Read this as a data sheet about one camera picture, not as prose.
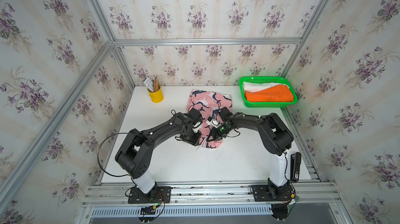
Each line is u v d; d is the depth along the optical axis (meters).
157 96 1.04
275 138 0.53
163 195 0.73
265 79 1.15
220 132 0.84
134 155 0.45
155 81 1.03
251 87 1.11
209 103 1.08
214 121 0.89
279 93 1.06
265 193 0.73
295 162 0.80
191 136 0.74
